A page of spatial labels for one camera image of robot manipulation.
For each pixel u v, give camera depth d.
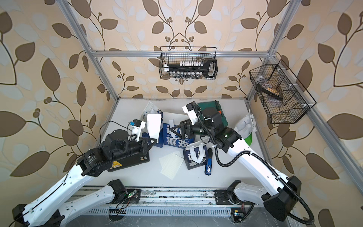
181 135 0.57
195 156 0.75
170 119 0.80
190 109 0.58
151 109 0.84
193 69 0.85
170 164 0.87
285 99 0.73
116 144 0.48
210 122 0.48
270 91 0.75
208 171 0.80
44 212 0.39
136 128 0.59
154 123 0.66
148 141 0.64
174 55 0.91
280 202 0.36
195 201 0.74
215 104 1.04
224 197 0.72
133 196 0.74
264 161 0.42
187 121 0.67
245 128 0.79
